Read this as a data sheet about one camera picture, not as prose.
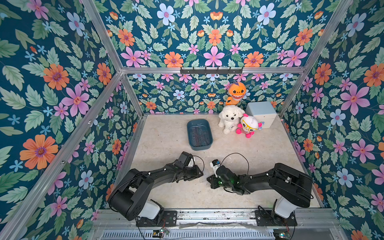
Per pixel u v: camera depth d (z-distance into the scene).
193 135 1.06
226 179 0.68
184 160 0.72
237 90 0.96
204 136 1.05
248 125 0.95
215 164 0.80
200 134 1.08
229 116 0.96
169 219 0.73
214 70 0.92
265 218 0.73
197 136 1.05
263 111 1.02
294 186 0.45
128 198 0.44
